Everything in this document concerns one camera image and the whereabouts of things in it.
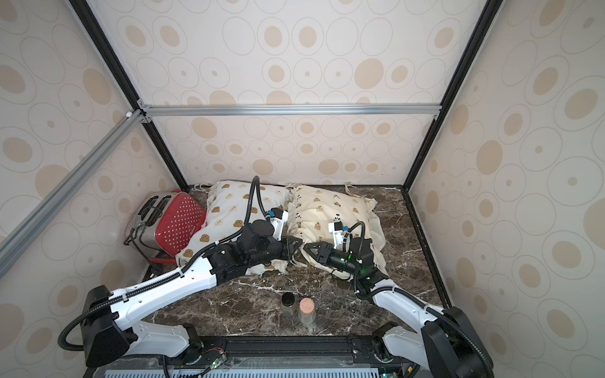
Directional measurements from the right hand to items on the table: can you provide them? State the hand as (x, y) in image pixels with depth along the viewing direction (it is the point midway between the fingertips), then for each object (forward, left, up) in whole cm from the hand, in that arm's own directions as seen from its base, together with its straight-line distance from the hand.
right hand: (313, 247), depth 76 cm
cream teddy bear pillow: (+18, +1, -2) cm, 18 cm away
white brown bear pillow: (+23, +36, -8) cm, 44 cm away
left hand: (-3, 0, +6) cm, 7 cm away
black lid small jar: (-14, +7, -9) cm, 18 cm away
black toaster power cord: (+3, +64, -2) cm, 64 cm away
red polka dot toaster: (+8, +53, -1) cm, 54 cm away
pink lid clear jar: (-17, +1, -10) cm, 20 cm away
